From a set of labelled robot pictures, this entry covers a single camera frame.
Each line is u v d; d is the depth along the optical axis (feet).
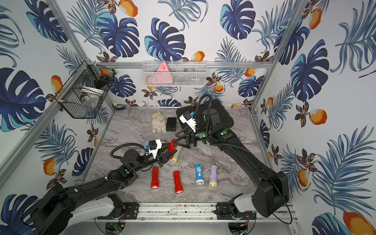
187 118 2.00
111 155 1.72
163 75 3.01
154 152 2.02
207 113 1.84
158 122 3.61
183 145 2.02
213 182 2.67
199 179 2.68
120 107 3.98
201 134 2.03
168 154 2.17
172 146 2.09
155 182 2.68
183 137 1.96
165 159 2.14
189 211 2.50
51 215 1.34
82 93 2.63
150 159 2.09
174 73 3.04
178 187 2.61
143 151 1.92
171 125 3.47
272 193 1.31
